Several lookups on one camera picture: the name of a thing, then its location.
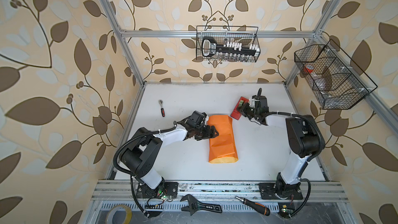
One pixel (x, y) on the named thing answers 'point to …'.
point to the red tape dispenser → (236, 114)
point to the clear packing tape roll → (110, 214)
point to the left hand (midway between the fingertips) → (215, 134)
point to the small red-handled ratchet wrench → (160, 101)
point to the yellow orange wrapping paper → (223, 148)
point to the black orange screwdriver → (256, 206)
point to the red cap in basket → (308, 68)
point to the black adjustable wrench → (194, 205)
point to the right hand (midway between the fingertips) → (237, 108)
